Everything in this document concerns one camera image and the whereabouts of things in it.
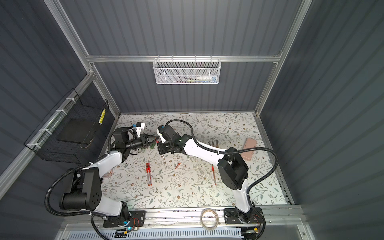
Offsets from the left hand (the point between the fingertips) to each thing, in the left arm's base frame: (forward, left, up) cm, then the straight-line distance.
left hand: (160, 139), depth 82 cm
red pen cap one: (-8, -8, -18) cm, 22 cm away
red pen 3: (-10, +10, -19) cm, 23 cm away
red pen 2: (-10, -31, -19) cm, 37 cm away
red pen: (-11, -3, +2) cm, 11 cm away
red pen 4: (-10, +8, -18) cm, 23 cm away
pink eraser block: (+8, -57, -17) cm, 60 cm away
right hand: (-3, 0, -3) cm, 5 cm away
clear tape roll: (-38, -30, -16) cm, 51 cm away
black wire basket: (-2, +39, +11) cm, 41 cm away
